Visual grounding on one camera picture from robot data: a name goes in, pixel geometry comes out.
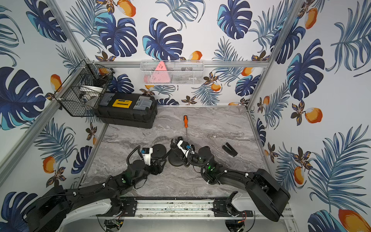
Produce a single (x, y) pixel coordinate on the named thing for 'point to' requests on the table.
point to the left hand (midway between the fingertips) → (162, 158)
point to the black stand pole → (174, 143)
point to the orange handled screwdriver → (186, 124)
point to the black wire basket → (84, 89)
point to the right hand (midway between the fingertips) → (175, 145)
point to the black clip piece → (229, 149)
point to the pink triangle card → (160, 75)
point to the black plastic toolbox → (128, 109)
